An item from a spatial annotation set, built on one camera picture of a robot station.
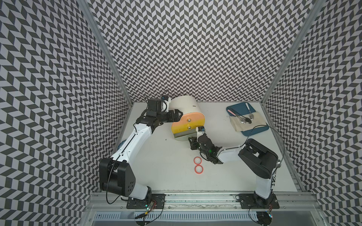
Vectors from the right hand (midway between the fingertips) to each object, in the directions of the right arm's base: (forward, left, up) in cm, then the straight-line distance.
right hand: (189, 140), depth 92 cm
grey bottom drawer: (+1, +5, +6) cm, 8 cm away
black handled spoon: (+19, -45, -4) cm, 49 cm away
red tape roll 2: (-18, -6, -4) cm, 19 cm away
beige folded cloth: (+18, -53, -4) cm, 56 cm away
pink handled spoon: (+18, -40, -3) cm, 44 cm away
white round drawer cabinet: (+12, +1, +22) cm, 25 cm away
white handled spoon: (+23, -48, -3) cm, 53 cm away
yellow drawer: (+5, 0, +9) cm, 10 cm away
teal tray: (+31, -45, -3) cm, 55 cm away
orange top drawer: (+6, -1, +17) cm, 18 cm away
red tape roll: (-12, -5, -4) cm, 14 cm away
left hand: (+6, +7, +19) cm, 21 cm away
